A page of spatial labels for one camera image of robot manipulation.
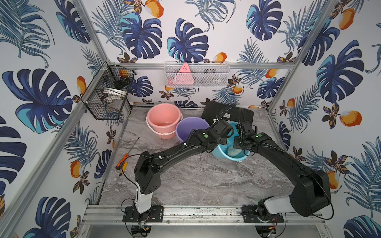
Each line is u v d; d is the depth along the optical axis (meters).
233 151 0.85
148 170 0.44
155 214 0.76
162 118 1.00
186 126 0.92
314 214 0.46
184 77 0.90
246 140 0.62
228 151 0.89
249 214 0.75
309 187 0.42
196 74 1.00
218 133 0.58
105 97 0.84
